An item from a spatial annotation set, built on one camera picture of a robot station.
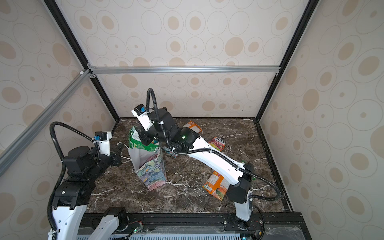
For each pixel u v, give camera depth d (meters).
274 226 0.74
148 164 0.68
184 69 0.92
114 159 0.56
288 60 0.86
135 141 0.64
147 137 0.55
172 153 0.97
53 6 0.67
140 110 0.51
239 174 0.44
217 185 0.83
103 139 0.52
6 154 0.51
